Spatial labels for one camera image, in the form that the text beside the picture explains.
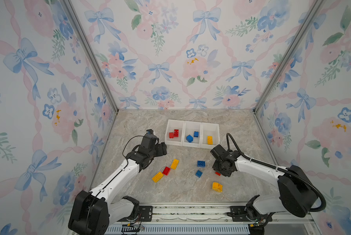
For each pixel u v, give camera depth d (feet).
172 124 3.46
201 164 2.96
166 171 2.86
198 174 2.83
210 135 3.40
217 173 2.72
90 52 2.79
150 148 2.15
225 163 2.08
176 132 3.41
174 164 2.97
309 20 2.39
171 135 3.39
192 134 3.42
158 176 2.81
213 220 2.42
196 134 3.41
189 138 3.30
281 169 1.54
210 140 3.30
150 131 2.46
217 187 2.60
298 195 1.37
